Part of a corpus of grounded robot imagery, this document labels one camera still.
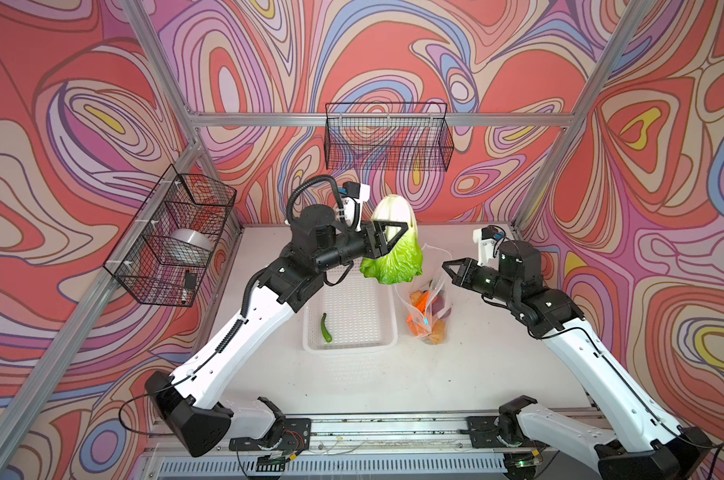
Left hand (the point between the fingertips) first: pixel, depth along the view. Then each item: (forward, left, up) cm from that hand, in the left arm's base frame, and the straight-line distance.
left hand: (404, 227), depth 58 cm
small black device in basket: (0, +51, -18) cm, 54 cm away
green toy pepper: (-3, +20, -42) cm, 47 cm away
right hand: (+1, -11, -16) cm, 20 cm away
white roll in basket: (+7, +51, -12) cm, 53 cm away
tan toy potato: (-5, -13, -38) cm, 40 cm away
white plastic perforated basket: (+4, +11, -45) cm, 46 cm away
